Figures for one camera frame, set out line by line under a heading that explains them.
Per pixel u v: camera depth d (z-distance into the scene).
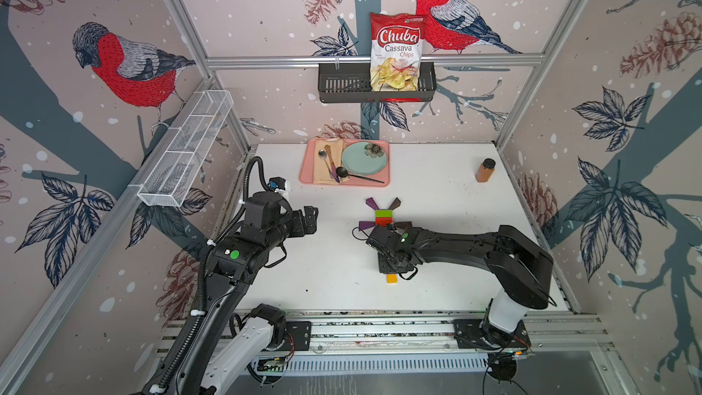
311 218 0.63
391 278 0.84
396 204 1.00
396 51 0.85
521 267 0.43
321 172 1.11
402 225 0.95
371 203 1.00
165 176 0.71
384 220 0.94
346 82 0.95
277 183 0.61
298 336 0.73
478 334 0.74
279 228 0.57
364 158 1.15
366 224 0.95
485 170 1.04
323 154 1.18
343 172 1.10
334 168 1.13
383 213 0.98
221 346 0.43
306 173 1.11
